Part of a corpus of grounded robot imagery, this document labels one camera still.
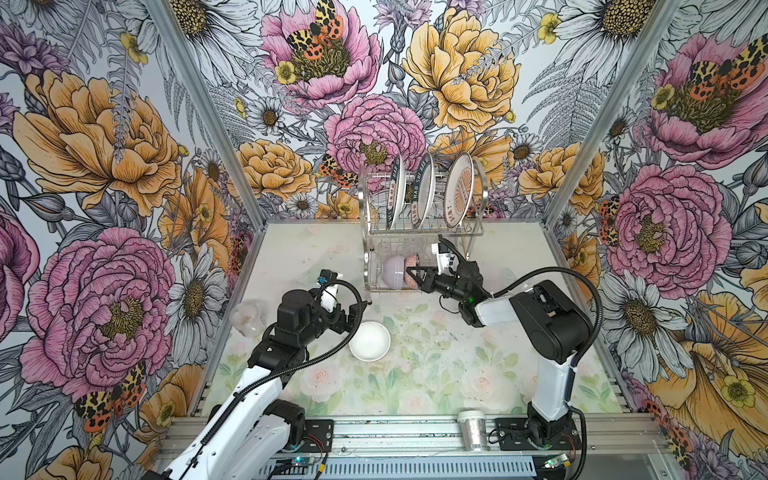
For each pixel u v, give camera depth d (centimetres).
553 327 53
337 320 63
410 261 92
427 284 84
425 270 85
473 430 72
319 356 53
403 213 183
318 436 73
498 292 69
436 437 76
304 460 71
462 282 76
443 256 85
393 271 89
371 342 89
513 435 74
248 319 93
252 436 57
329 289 65
